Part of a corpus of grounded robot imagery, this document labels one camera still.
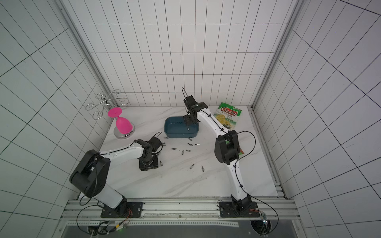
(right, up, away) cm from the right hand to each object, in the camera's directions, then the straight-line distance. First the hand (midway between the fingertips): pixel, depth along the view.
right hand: (187, 120), depth 96 cm
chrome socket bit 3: (+7, -16, +1) cm, 18 cm away
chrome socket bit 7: (+3, -28, -9) cm, 30 cm away
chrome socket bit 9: (-15, -12, +4) cm, 20 cm away
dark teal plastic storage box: (-9, -5, +10) cm, 15 cm away
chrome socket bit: (-9, -19, -2) cm, 21 cm away
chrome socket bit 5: (+1, -20, -2) cm, 20 cm away
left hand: (-22, -30, -11) cm, 38 cm away
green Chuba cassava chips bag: (+32, +4, +17) cm, 36 cm away
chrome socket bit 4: (-3, -21, -2) cm, 21 cm away
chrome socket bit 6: (-15, -26, -9) cm, 31 cm away
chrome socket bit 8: (+10, -29, -10) cm, 32 cm away
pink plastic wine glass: (-38, -3, -10) cm, 39 cm away
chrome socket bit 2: (+2, -16, +1) cm, 17 cm away
